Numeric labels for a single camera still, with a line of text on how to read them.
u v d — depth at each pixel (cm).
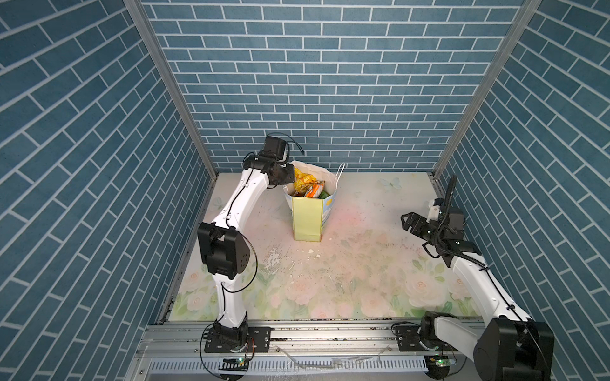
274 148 68
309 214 83
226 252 50
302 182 91
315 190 80
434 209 76
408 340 74
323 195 87
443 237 63
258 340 73
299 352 73
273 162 63
